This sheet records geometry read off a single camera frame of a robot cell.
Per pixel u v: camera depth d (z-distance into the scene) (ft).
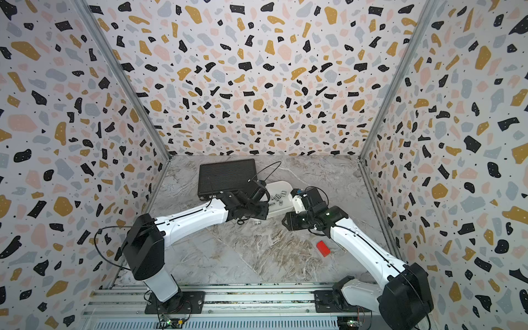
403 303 1.29
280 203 3.29
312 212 2.01
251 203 2.24
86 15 2.30
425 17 2.39
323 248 2.79
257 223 3.03
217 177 3.50
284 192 3.43
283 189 3.46
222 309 2.40
